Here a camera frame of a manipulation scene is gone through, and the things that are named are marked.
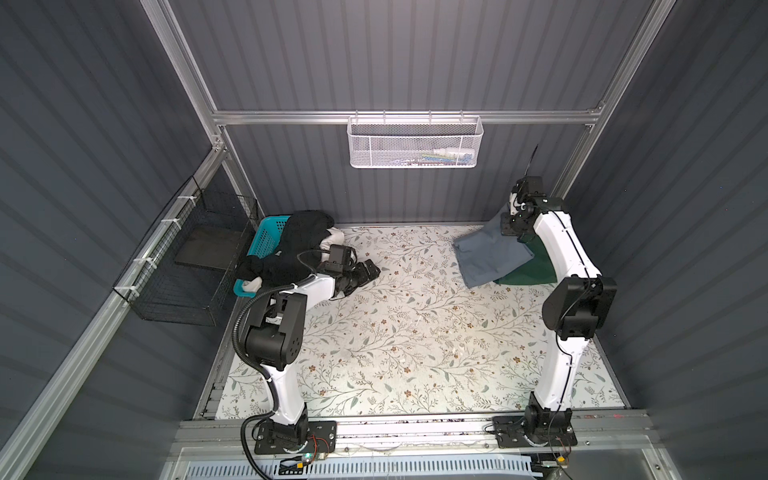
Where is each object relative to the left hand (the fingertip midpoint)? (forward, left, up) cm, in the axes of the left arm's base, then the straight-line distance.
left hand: (371, 275), depth 99 cm
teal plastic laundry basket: (+24, +44, -10) cm, 51 cm away
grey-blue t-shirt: (+1, -39, +6) cm, 39 cm away
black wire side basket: (-11, +46, +20) cm, 52 cm away
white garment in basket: (+13, +13, +6) cm, 19 cm away
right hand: (+5, -46, +15) cm, 49 cm away
